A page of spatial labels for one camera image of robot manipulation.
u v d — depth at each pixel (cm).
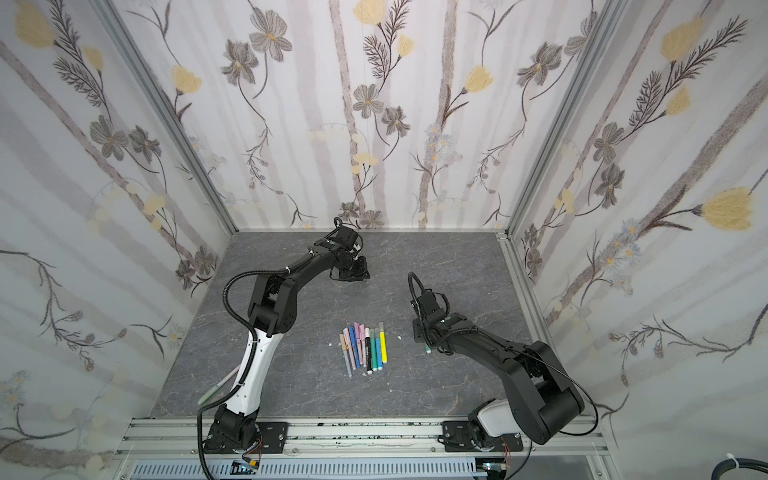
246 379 64
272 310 64
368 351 88
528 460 72
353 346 89
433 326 68
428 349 88
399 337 92
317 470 70
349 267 93
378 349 88
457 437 73
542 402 43
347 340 91
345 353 88
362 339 91
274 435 74
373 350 88
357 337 91
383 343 90
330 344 91
